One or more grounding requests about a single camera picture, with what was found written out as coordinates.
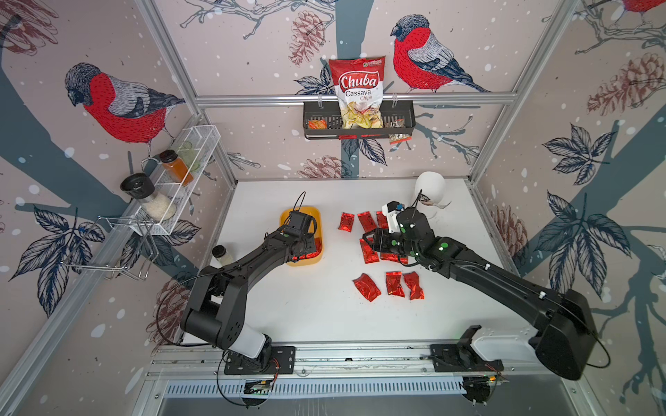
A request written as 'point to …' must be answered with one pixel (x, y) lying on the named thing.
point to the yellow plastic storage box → (318, 228)
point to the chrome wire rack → (117, 244)
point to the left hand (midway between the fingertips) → (310, 238)
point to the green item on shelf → (186, 151)
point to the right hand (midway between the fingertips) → (366, 236)
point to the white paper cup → (432, 185)
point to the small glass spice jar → (219, 252)
